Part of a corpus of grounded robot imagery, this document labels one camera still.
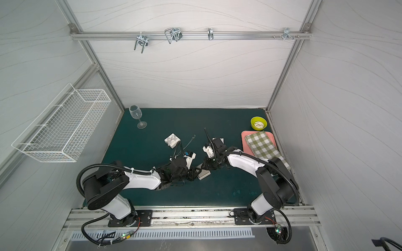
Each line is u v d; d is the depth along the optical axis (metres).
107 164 0.47
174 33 0.77
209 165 0.76
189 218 0.75
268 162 0.48
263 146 0.99
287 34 0.76
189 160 0.78
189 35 0.77
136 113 1.02
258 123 1.08
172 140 0.99
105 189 0.45
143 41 0.79
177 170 0.68
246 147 0.98
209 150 0.83
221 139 1.19
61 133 0.68
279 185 0.44
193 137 1.04
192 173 0.76
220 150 0.70
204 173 0.84
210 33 0.78
